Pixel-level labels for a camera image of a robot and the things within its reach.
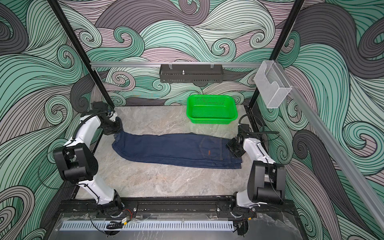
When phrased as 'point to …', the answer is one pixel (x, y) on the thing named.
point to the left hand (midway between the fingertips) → (120, 128)
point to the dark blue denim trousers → (188, 149)
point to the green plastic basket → (211, 109)
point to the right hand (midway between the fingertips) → (229, 148)
